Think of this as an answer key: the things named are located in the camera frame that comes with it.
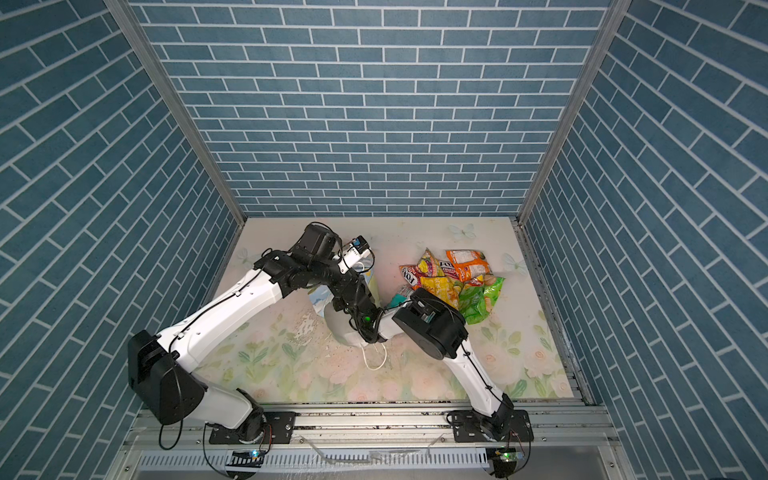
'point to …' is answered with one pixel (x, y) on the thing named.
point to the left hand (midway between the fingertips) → (358, 276)
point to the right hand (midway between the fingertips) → (335, 278)
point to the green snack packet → (476, 302)
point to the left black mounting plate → (280, 428)
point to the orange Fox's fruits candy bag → (448, 269)
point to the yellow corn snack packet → (444, 287)
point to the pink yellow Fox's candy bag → (427, 267)
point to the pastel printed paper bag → (321, 300)
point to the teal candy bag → (396, 299)
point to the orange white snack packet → (470, 264)
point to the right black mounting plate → (467, 428)
